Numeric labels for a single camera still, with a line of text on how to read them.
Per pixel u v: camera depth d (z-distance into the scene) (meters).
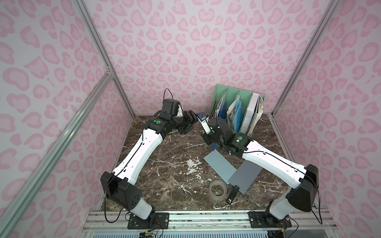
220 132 0.54
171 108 0.56
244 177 0.87
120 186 0.40
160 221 0.73
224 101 0.99
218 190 0.84
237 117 0.90
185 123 0.65
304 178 0.42
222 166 0.92
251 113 0.88
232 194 0.80
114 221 0.42
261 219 0.74
